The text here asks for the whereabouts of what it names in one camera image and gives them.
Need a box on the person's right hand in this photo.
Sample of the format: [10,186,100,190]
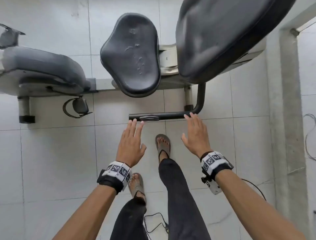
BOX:
[181,112,214,159]

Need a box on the person's left hand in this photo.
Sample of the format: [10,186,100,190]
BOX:
[116,118,147,168]

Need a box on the grey exercise bike frame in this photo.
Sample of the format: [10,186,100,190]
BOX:
[0,37,268,124]

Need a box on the person's left forearm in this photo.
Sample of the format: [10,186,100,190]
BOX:
[53,184,117,240]

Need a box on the person's right forearm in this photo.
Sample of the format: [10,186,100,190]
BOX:
[214,169,307,240]

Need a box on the person's right leg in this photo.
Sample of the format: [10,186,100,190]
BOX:
[155,134,212,240]

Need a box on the person's leg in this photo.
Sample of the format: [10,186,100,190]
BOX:
[155,134,212,240]
[110,172,148,240]

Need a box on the person's left leg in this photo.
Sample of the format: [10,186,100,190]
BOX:
[110,172,148,240]

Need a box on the black bike seat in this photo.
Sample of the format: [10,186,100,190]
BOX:
[100,13,162,98]

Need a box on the left wrist marker band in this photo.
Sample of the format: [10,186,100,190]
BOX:
[96,161,133,195]

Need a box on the wrist marker band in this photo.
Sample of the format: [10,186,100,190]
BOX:
[96,161,133,195]
[200,151,234,181]

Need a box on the right wrist marker band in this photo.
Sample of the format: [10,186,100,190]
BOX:
[200,151,234,181]

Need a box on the grey flip-flop sandal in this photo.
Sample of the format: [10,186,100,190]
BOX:
[155,134,172,159]
[128,172,147,206]

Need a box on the black floor cable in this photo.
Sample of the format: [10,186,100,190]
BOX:
[144,212,171,240]

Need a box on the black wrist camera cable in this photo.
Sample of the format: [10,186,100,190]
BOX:
[241,178,267,201]

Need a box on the thin grey cable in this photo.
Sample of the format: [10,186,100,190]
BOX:
[304,113,316,159]

